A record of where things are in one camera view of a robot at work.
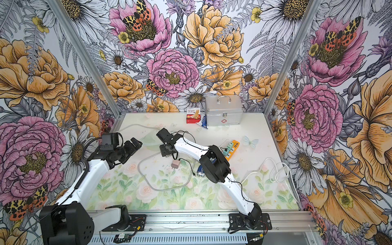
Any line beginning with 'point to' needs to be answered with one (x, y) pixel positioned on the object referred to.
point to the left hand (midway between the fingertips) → (137, 152)
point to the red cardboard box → (193, 115)
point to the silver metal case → (224, 109)
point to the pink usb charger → (175, 164)
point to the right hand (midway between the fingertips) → (168, 153)
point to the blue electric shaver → (200, 171)
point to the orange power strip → (233, 150)
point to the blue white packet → (202, 122)
